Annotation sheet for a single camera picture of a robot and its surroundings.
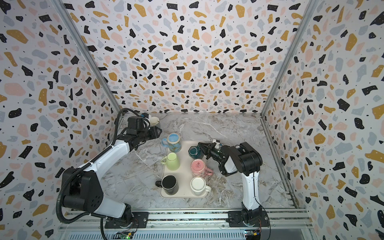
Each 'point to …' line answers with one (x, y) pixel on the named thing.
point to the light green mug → (172, 162)
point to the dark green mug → (196, 152)
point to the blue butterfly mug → (174, 142)
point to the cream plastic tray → (183, 176)
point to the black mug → (169, 183)
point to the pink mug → (198, 168)
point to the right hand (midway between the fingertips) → (197, 141)
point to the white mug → (198, 185)
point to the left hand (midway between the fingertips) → (159, 128)
